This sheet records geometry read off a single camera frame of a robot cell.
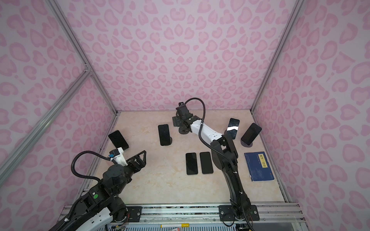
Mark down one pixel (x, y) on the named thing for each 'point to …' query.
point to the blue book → (258, 167)
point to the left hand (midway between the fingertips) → (141, 153)
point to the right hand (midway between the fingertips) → (182, 117)
